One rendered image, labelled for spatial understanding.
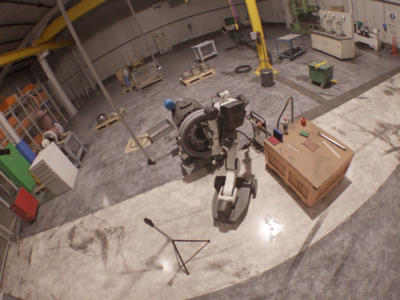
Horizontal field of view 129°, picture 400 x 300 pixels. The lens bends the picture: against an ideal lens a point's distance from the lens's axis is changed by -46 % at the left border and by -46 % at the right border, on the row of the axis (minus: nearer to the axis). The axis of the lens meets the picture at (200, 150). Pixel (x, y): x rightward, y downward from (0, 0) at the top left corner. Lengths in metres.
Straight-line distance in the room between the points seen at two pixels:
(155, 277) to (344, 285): 2.21
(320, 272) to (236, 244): 1.05
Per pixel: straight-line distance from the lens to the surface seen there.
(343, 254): 2.32
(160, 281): 2.43
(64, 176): 5.08
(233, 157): 2.16
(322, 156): 2.29
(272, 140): 2.43
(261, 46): 5.53
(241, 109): 1.93
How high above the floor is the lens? 2.10
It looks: 40 degrees down
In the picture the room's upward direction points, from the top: 24 degrees counter-clockwise
